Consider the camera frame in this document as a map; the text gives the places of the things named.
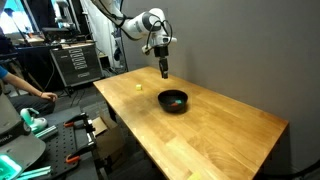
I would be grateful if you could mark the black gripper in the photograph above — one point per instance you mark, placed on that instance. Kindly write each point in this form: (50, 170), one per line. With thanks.
(161, 51)

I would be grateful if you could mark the green block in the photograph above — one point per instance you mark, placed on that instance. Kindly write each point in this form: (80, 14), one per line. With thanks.
(178, 101)

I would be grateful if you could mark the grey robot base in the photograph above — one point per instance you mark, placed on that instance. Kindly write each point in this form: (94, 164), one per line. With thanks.
(16, 140)

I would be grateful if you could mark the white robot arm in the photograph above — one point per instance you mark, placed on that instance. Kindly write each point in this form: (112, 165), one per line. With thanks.
(143, 23)

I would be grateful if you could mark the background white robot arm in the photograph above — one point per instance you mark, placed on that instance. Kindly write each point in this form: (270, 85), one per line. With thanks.
(65, 15)

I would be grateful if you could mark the person's forearm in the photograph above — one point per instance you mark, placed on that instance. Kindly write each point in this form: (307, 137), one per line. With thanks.
(23, 85)

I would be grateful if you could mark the black bowl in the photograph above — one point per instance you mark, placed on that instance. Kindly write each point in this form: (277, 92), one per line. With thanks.
(168, 106)

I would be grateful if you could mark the person's hand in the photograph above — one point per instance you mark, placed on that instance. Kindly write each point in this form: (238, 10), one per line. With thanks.
(50, 97)

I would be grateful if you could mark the yellow block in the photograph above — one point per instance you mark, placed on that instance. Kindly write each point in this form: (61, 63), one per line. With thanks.
(139, 87)

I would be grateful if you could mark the black cabinet with white print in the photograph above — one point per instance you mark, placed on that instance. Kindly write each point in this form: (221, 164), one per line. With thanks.
(76, 65)

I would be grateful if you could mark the cardboard box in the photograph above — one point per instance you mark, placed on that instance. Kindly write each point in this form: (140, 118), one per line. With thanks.
(108, 136)

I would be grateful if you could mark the yellow sticky note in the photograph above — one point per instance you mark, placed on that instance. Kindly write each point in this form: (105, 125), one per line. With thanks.
(195, 176)

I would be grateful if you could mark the black perforated board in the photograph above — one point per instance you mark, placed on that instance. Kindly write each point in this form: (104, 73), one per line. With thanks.
(63, 146)

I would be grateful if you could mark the teal metal bar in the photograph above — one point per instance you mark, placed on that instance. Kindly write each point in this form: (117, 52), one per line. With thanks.
(46, 132)
(35, 173)

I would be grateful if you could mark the cluttered background desk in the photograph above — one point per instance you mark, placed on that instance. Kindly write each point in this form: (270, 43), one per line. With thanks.
(31, 41)

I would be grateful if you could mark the person's dark trouser leg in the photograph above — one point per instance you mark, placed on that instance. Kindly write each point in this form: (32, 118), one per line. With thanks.
(33, 105)

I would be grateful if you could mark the teal and white device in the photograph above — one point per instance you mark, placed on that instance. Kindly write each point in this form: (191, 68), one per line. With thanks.
(32, 120)

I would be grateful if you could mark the black tripod stand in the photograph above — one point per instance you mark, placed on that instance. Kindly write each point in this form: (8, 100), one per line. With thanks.
(15, 25)

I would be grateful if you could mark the blue shirt sleeve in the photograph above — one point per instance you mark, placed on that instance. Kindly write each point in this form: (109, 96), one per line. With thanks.
(2, 72)

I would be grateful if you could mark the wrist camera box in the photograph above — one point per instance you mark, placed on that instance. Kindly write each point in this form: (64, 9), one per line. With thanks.
(147, 49)

